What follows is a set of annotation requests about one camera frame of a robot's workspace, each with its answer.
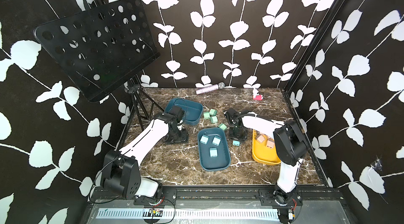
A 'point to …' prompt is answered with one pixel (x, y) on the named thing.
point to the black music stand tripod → (134, 88)
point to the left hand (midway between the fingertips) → (183, 139)
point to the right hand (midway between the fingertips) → (231, 138)
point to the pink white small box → (258, 97)
